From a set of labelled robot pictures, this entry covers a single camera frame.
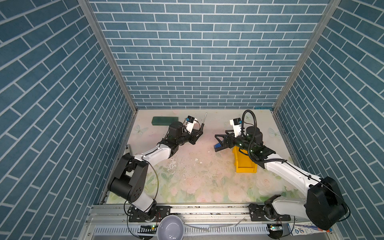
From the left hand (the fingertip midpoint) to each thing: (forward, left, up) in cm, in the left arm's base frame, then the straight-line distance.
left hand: (202, 132), depth 85 cm
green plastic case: (+23, +27, -17) cm, 40 cm away
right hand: (-4, -9, +5) cm, 11 cm away
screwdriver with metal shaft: (+25, -4, -16) cm, 30 cm away
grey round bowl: (-43, +16, -17) cm, 49 cm away
